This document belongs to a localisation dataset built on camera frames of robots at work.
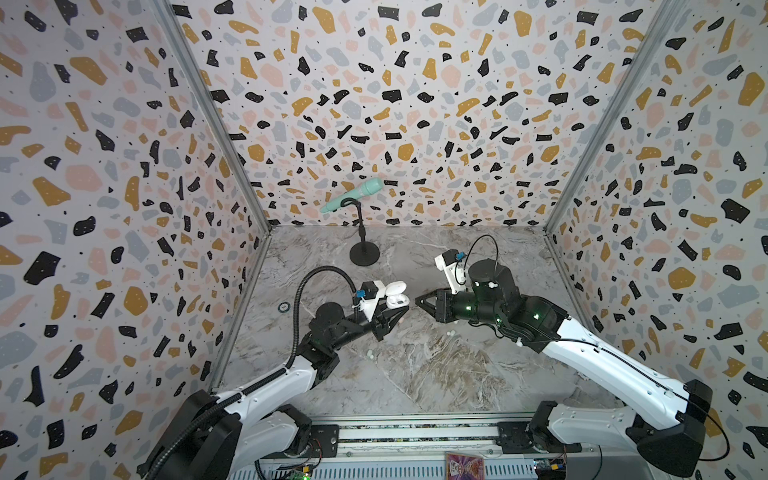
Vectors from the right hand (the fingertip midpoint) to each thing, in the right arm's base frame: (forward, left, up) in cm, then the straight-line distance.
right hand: (416, 299), depth 64 cm
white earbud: (+6, -11, -31) cm, 33 cm away
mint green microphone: (+37, +13, +1) cm, 39 cm away
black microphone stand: (+38, +18, -31) cm, 52 cm away
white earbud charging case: (+4, +5, -6) cm, 9 cm away
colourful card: (-28, -12, -30) cm, 42 cm away
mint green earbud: (-1, +13, -30) cm, 33 cm away
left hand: (+4, +2, -7) cm, 8 cm away
